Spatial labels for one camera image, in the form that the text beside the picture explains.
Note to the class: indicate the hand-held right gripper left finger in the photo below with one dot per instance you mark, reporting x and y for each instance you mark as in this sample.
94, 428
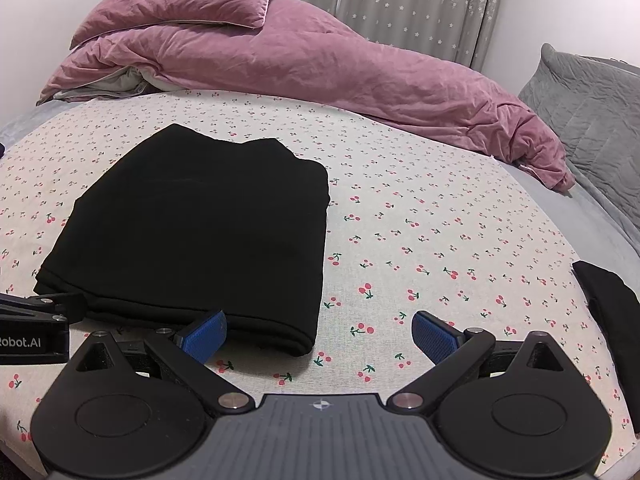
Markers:
202, 336

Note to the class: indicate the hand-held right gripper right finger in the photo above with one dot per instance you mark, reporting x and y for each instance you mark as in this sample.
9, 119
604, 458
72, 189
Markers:
434, 336

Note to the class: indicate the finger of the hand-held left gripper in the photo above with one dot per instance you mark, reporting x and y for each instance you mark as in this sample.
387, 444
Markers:
50, 305

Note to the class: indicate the black pants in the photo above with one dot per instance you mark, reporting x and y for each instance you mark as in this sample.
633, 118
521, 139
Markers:
200, 240

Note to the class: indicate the cherry print sheet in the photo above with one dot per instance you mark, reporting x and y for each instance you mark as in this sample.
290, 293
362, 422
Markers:
425, 230

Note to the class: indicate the black folded garment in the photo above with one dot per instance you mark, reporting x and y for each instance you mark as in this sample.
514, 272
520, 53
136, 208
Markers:
615, 310

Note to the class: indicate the grey quilted headboard cover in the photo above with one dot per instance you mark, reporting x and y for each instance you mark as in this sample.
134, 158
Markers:
595, 110

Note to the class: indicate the pink duvet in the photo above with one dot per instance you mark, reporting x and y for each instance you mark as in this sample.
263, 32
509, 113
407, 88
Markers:
325, 75

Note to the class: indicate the grey star-print curtain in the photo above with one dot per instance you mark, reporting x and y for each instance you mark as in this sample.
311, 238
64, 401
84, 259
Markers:
400, 0

